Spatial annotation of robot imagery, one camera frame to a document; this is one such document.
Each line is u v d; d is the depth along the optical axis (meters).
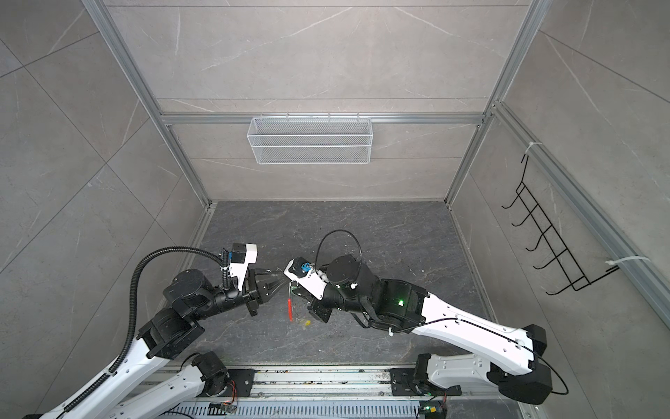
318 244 1.04
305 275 0.47
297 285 0.57
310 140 1.01
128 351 0.44
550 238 0.68
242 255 0.48
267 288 0.54
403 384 0.73
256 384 0.75
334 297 0.49
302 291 0.51
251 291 0.49
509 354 0.39
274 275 0.54
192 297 0.44
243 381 0.73
